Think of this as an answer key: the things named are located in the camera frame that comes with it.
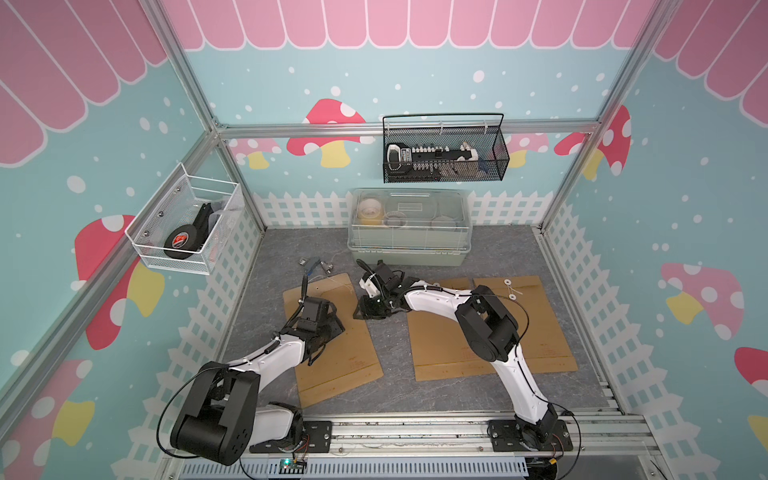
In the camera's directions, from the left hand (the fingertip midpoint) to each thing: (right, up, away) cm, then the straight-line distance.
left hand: (336, 330), depth 92 cm
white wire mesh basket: (-33, +30, -20) cm, 49 cm away
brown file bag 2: (+62, -3, -3) cm, 63 cm away
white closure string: (+58, +11, +10) cm, 60 cm away
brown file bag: (+5, -8, -5) cm, 10 cm away
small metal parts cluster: (-6, +19, +14) cm, 25 cm away
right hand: (+6, +4, +2) cm, 7 cm away
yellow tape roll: (+10, +38, +11) cm, 41 cm away
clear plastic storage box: (+23, +33, +7) cm, 41 cm away
